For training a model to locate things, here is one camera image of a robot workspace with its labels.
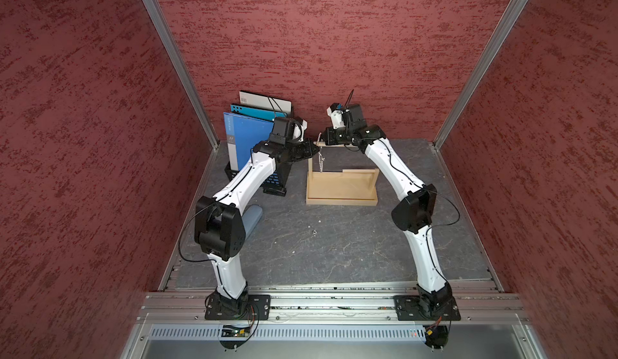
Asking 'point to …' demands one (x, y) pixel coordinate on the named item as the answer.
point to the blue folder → (242, 134)
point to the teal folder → (257, 113)
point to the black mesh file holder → (276, 180)
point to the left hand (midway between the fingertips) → (318, 152)
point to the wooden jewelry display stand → (349, 187)
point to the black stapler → (275, 189)
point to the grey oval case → (251, 218)
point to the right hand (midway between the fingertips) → (324, 137)
